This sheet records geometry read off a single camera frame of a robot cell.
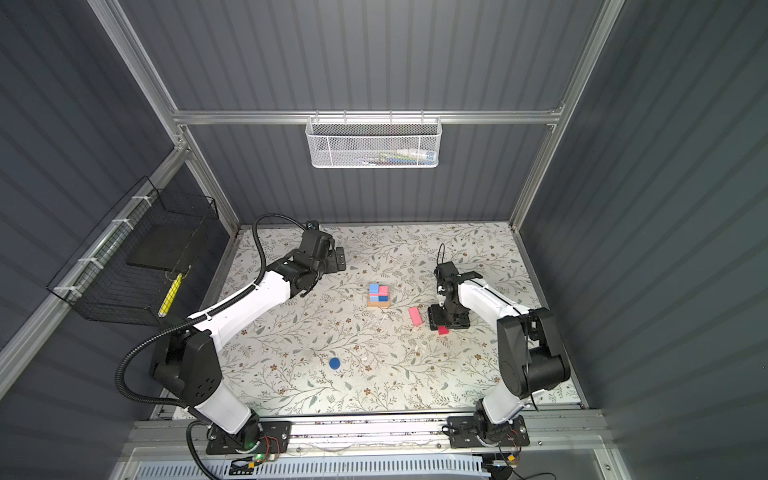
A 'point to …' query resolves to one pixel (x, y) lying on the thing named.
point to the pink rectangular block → (415, 316)
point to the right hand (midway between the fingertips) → (446, 327)
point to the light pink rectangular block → (383, 291)
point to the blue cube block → (382, 298)
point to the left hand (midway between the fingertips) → (327, 254)
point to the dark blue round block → (334, 363)
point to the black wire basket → (99, 284)
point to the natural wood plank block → (389, 301)
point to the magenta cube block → (442, 330)
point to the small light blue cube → (374, 288)
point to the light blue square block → (374, 298)
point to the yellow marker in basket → (170, 295)
